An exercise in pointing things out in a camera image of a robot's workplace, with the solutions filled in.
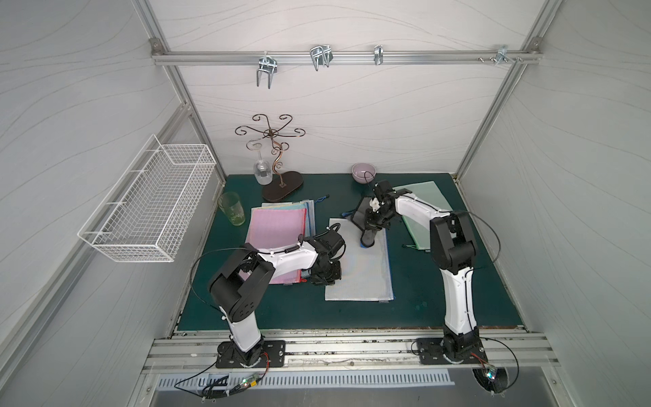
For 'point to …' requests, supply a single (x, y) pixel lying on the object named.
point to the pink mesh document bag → (274, 230)
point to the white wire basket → (144, 217)
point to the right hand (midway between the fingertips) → (365, 226)
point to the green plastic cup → (231, 205)
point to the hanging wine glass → (263, 172)
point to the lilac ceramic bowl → (364, 173)
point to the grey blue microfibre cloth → (368, 236)
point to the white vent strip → (241, 381)
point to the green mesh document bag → (429, 193)
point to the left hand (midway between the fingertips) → (338, 284)
